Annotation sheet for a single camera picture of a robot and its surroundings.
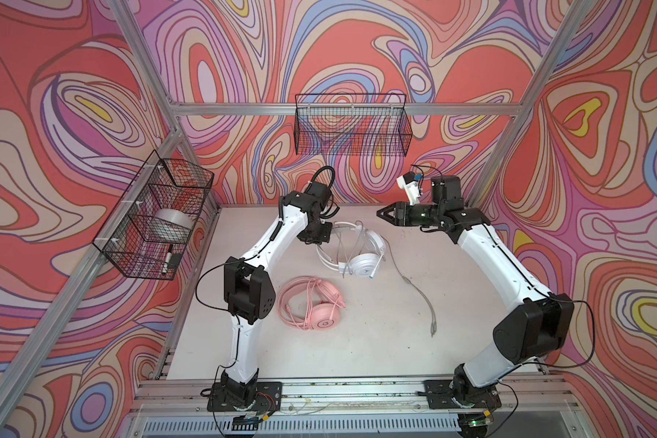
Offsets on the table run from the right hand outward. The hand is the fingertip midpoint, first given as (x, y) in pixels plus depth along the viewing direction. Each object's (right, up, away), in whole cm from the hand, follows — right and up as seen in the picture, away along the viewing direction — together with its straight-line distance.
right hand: (383, 218), depth 78 cm
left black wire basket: (-67, -5, -12) cm, 68 cm away
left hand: (-17, -6, +11) cm, 21 cm away
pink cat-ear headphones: (-24, -28, +13) cm, 39 cm away
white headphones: (-6, -13, -1) cm, 15 cm away
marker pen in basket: (-59, -11, -6) cm, 61 cm away
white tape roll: (-58, -2, -8) cm, 58 cm away
